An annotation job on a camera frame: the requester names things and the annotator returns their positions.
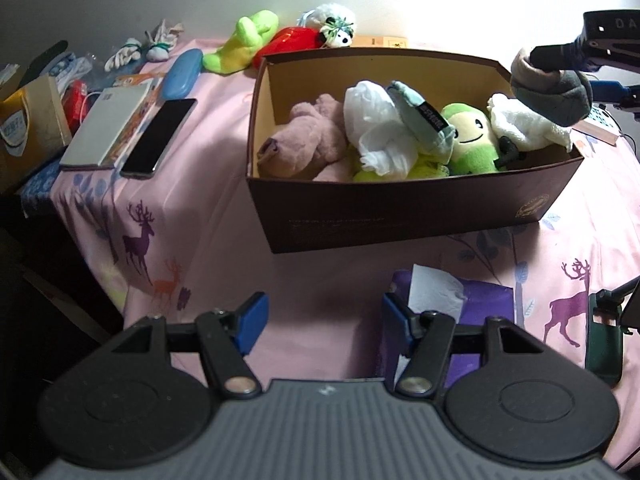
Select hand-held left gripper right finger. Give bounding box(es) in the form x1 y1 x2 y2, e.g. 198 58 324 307
381 292 551 400

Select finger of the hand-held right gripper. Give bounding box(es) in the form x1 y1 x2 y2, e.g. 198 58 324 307
530 35 640 73
587 80 640 111

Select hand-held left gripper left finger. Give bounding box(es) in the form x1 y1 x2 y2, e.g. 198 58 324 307
102 291 271 401

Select grey pink plush slipper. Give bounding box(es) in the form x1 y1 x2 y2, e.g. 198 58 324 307
510 47 593 128

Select white fluffy plush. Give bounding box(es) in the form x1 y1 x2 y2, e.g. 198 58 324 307
486 92 573 153

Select purple white tissue pack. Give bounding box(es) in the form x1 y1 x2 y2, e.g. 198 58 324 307
375 262 516 386

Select brown cardboard box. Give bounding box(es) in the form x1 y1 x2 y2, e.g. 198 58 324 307
246 46 585 255

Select green monkey plush toy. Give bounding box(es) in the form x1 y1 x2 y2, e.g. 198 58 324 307
440 102 501 176

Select pale teal fabric slipper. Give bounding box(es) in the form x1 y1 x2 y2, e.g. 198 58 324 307
387 80 457 152

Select yellow plush toy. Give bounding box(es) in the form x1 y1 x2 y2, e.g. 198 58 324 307
407 152 451 179

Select white plastic bag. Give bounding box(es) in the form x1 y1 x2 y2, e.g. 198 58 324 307
344 80 423 177

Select brown teddy bear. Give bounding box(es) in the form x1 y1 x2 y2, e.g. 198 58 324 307
257 92 356 181

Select white power strip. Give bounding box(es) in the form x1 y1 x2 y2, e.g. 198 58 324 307
572 102 623 147

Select pink deer print bedsheet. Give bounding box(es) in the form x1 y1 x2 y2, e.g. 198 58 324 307
50 35 640 471

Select yellow wooden box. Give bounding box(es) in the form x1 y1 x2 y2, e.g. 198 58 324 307
352 35 408 49

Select glossy black smartphone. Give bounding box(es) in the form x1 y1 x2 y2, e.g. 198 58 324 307
120 98 198 180

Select dark green phone stand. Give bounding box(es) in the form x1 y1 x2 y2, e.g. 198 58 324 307
584 280 640 386

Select panda plush toy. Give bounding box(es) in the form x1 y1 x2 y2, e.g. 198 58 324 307
297 2 358 49

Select white book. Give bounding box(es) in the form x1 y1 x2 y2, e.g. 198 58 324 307
60 82 153 170

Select blue patterned pack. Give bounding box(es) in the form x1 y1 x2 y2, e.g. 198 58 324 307
20 157 66 216

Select blue glasses case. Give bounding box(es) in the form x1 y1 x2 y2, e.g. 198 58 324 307
162 49 203 101

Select red plush toy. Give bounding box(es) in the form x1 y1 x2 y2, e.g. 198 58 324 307
251 26 326 68

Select orange book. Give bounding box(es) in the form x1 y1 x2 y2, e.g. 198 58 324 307
112 74 166 161

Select green frog plush toy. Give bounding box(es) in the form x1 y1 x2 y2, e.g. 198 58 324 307
201 10 280 75

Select red pouch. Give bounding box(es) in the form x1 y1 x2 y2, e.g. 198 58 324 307
62 80 98 131

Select white glove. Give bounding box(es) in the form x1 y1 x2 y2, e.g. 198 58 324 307
145 19 185 62
104 37 143 72

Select gold paper bag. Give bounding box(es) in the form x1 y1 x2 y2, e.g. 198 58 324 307
0 76 73 193

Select clear plastic pack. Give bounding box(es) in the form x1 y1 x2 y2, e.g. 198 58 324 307
50 52 96 88

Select dark shoe insole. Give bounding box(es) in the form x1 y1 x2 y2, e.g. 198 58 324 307
25 40 69 78

